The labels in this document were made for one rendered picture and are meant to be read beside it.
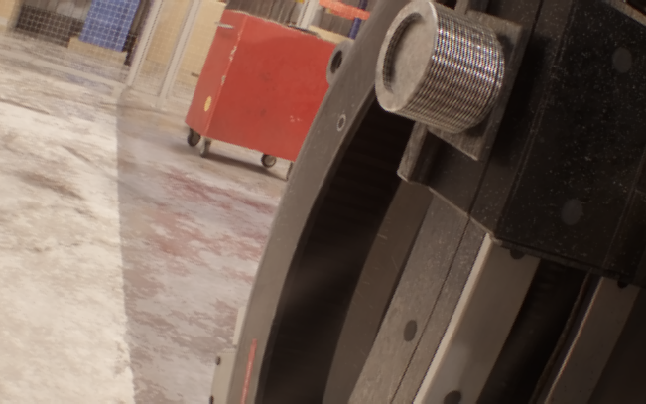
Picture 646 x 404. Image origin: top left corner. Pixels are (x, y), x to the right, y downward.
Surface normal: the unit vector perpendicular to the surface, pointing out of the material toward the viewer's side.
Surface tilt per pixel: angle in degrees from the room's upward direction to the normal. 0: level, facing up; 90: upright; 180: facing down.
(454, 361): 93
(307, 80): 90
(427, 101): 129
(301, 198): 90
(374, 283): 91
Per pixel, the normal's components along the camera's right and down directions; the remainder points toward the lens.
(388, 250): -0.35, 0.11
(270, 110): 0.37, 0.25
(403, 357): -0.90, -0.25
